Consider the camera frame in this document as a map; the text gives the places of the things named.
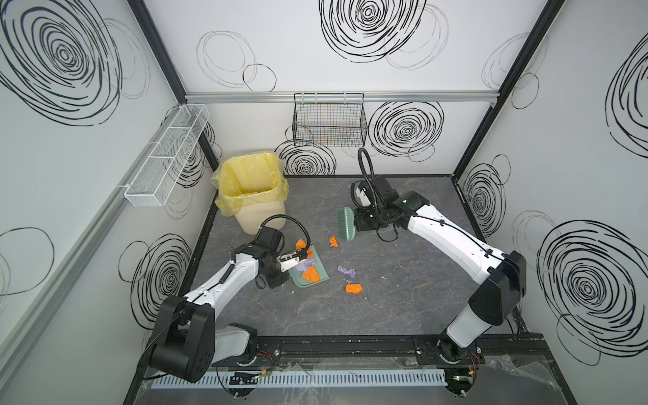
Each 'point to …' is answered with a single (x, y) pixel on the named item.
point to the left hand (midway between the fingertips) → (284, 270)
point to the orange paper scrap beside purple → (353, 288)
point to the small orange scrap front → (311, 274)
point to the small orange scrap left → (333, 242)
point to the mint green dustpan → (297, 276)
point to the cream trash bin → (251, 216)
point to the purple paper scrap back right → (303, 267)
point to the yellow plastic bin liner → (248, 179)
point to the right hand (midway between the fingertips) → (352, 222)
